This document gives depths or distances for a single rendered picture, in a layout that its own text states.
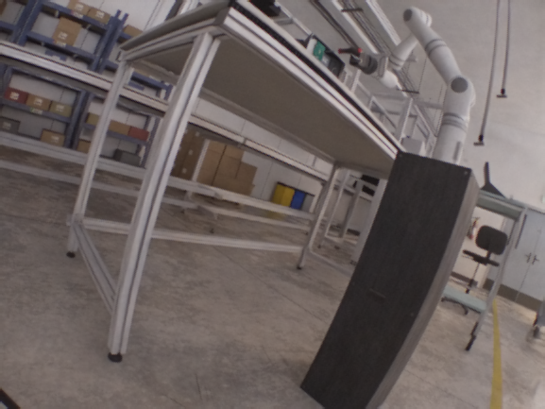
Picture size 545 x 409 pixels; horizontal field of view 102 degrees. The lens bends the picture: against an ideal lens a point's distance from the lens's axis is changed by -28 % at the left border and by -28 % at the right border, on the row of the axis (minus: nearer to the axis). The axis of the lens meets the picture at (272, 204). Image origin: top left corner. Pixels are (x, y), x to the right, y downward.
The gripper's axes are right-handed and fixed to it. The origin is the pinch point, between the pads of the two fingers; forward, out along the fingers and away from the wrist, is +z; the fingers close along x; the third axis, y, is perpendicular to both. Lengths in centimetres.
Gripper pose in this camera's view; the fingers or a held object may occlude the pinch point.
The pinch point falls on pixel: (351, 50)
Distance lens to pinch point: 117.1
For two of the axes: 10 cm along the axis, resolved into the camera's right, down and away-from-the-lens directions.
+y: -6.7, -2.9, 6.8
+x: 1.9, -9.6, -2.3
